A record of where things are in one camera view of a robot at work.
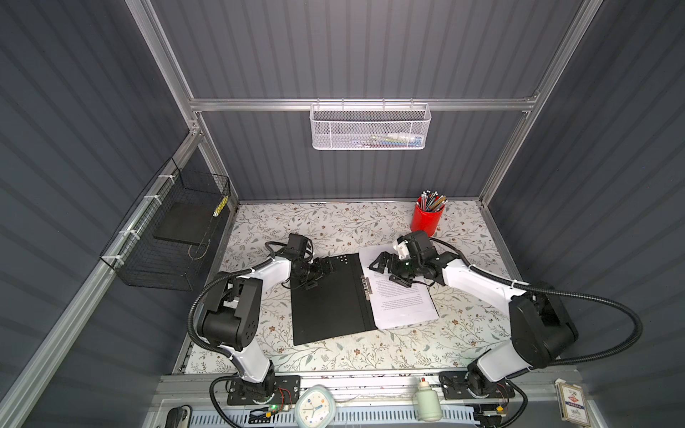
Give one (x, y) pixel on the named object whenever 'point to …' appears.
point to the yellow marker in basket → (218, 209)
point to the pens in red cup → (431, 201)
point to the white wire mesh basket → (370, 126)
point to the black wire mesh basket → (166, 236)
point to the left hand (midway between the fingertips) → (328, 275)
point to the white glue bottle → (426, 403)
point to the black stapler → (179, 416)
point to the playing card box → (573, 403)
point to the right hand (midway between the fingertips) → (381, 273)
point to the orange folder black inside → (339, 305)
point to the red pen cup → (425, 221)
